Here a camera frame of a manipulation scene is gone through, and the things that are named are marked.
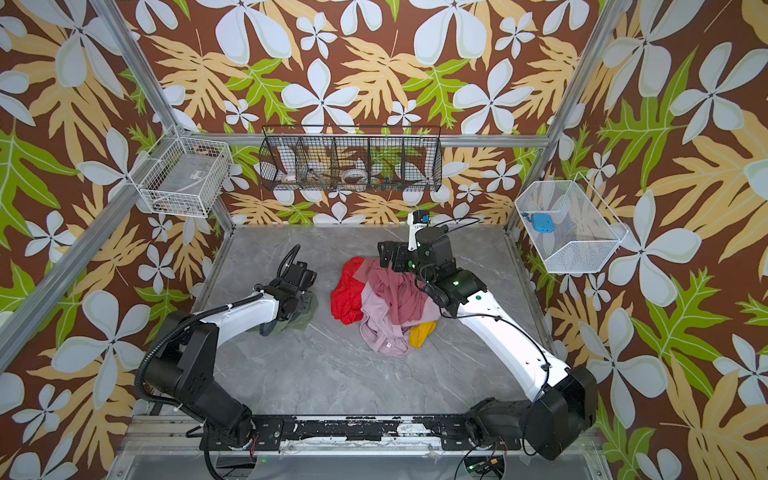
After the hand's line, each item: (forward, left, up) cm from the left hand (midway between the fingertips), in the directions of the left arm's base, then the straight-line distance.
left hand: (295, 293), depth 95 cm
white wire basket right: (+4, -82, +25) cm, 86 cm away
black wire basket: (+37, -18, +26) cm, 48 cm away
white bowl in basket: (+33, -19, +21) cm, 43 cm away
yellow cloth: (-13, -40, -2) cm, 42 cm away
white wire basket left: (+22, +31, +28) cm, 47 cm away
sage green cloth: (-10, -2, 0) cm, 10 cm away
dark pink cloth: (-3, -33, +6) cm, 34 cm away
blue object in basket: (+12, -75, +21) cm, 79 cm away
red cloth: (-2, -17, 0) cm, 17 cm away
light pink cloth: (-13, -28, 0) cm, 30 cm away
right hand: (-1, -30, +25) cm, 39 cm away
